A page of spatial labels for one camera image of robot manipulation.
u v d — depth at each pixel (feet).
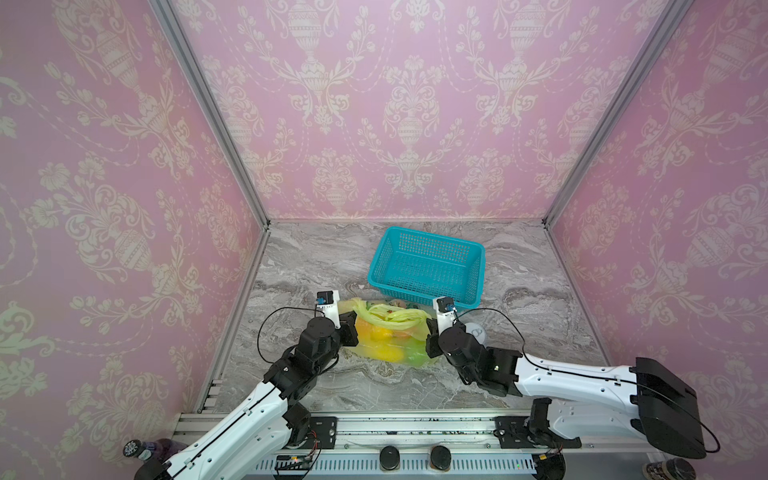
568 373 1.63
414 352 2.66
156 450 1.97
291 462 2.40
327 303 2.25
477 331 2.80
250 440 1.62
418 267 3.57
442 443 2.39
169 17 2.30
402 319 2.62
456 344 1.88
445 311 2.20
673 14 2.25
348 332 2.28
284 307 2.20
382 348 2.68
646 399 1.38
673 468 2.01
